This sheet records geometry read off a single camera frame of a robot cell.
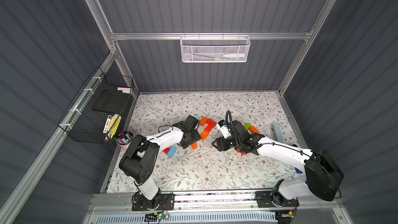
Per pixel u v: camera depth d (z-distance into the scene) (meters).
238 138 0.64
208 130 0.98
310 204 0.72
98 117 0.73
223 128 0.76
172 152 0.88
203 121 1.02
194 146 0.91
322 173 0.42
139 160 0.46
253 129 0.99
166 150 0.88
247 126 1.00
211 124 1.02
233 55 0.91
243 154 0.89
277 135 0.91
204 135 0.95
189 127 0.73
